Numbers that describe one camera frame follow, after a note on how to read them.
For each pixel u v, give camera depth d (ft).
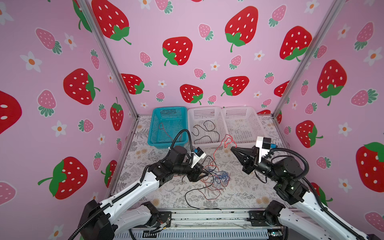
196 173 2.10
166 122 3.89
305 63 2.91
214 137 3.53
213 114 3.77
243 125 3.76
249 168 1.68
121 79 3.23
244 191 2.75
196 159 2.16
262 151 1.66
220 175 2.89
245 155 1.75
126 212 1.81
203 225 2.40
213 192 2.74
